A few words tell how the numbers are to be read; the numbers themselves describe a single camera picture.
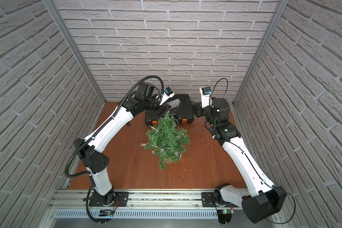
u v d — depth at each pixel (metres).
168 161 0.83
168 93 0.64
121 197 0.75
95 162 0.50
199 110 0.62
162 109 0.67
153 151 0.72
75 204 0.71
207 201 0.74
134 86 0.51
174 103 0.76
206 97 0.57
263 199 0.37
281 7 0.69
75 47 0.85
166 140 0.62
